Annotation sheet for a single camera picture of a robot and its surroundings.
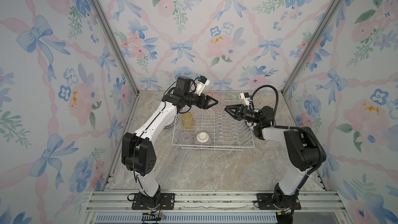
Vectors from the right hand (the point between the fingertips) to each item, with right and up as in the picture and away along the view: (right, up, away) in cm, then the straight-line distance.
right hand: (225, 109), depth 79 cm
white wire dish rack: (-4, -12, +18) cm, 22 cm away
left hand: (-6, +6, -1) cm, 8 cm away
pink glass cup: (-3, +4, -1) cm, 5 cm away
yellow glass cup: (-21, -7, +13) cm, 26 cm away
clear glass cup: (-21, -15, +6) cm, 27 cm away
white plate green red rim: (-31, -10, +19) cm, 38 cm away
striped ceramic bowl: (-12, -17, +9) cm, 22 cm away
